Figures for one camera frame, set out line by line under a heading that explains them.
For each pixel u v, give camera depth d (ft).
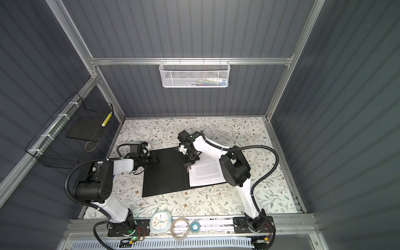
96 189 1.54
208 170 3.05
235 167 1.81
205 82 3.02
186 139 2.35
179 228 2.47
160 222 2.38
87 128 2.47
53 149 2.15
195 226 2.47
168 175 3.06
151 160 2.84
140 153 2.68
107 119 2.68
